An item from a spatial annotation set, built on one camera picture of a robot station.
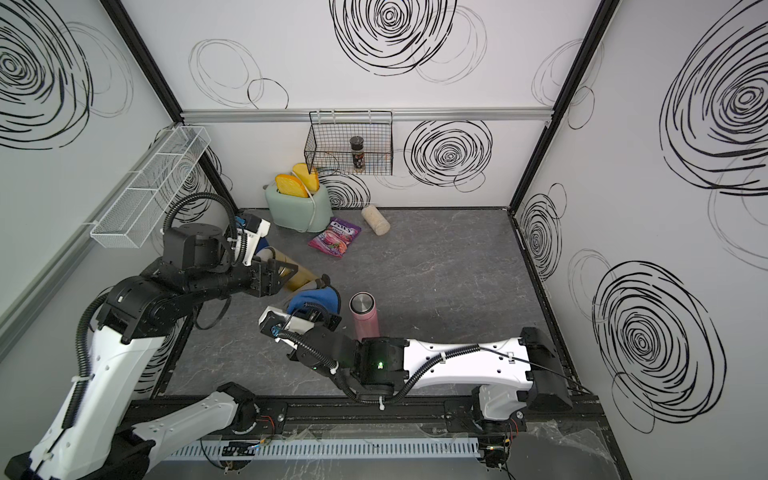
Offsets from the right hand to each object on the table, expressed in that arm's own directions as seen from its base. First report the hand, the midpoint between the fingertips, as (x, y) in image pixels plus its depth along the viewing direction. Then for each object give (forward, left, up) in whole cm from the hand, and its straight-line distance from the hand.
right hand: (298, 304), depth 60 cm
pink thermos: (+5, -12, -11) cm, 17 cm away
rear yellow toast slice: (+54, +12, -13) cm, 57 cm away
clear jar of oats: (+49, -11, -27) cm, 57 cm away
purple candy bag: (+41, +3, -28) cm, 50 cm away
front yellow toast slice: (+49, +18, -11) cm, 54 cm away
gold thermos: (+6, +1, 0) cm, 6 cm away
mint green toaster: (+46, +15, -16) cm, 51 cm away
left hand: (+7, +3, +4) cm, 9 cm away
